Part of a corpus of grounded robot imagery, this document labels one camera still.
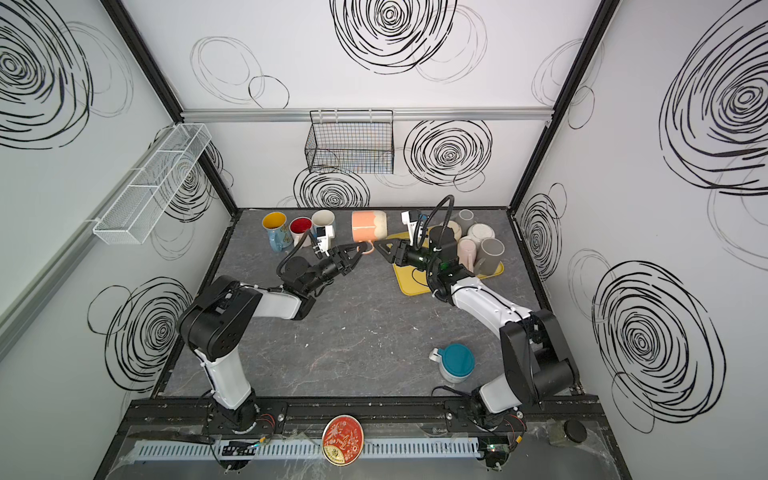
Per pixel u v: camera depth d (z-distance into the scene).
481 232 1.02
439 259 0.65
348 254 0.77
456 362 0.75
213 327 0.49
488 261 0.94
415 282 0.74
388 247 0.81
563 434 0.65
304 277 0.69
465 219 1.06
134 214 0.73
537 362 0.43
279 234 1.01
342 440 0.68
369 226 0.78
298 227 1.05
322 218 1.06
